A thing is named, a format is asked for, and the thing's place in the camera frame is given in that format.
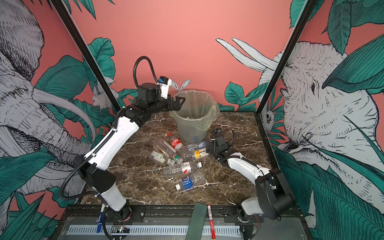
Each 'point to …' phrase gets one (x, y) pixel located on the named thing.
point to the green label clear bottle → (176, 159)
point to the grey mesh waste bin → (198, 112)
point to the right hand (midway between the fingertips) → (213, 141)
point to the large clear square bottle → (166, 146)
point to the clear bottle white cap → (192, 147)
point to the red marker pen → (211, 219)
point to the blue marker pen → (100, 222)
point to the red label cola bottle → (176, 143)
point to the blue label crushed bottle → (189, 182)
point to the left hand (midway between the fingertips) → (177, 93)
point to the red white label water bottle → (184, 168)
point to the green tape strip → (197, 221)
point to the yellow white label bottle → (200, 153)
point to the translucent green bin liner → (199, 111)
